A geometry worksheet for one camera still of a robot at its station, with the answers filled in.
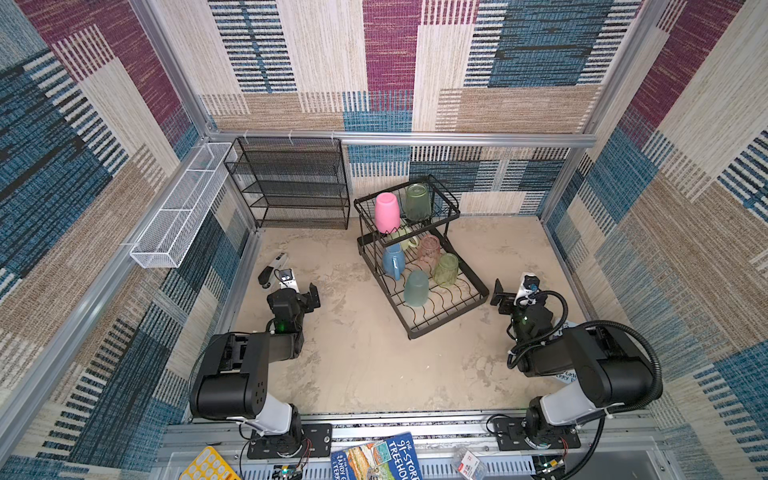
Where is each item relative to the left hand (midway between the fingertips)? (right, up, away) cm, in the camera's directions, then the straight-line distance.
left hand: (297, 287), depth 94 cm
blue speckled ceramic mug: (+30, +8, +1) cm, 31 cm away
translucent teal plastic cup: (+36, 0, -5) cm, 37 cm away
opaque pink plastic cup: (+28, +22, -9) cm, 37 cm away
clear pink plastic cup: (+42, +12, +11) cm, 45 cm away
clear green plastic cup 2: (+37, +26, 0) cm, 45 cm away
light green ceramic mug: (+37, +14, +12) cm, 41 cm away
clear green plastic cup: (+46, +5, +1) cm, 47 cm away
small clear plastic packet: (+46, -37, -25) cm, 64 cm away
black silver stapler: (-12, +3, +6) cm, 13 cm away
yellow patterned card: (-13, -38, -24) cm, 47 cm away
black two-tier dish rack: (+32, +15, -10) cm, 37 cm away
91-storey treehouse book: (+29, -36, -25) cm, 52 cm away
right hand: (+66, +1, -3) cm, 66 cm away
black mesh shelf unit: (-7, +36, +18) cm, 41 cm away
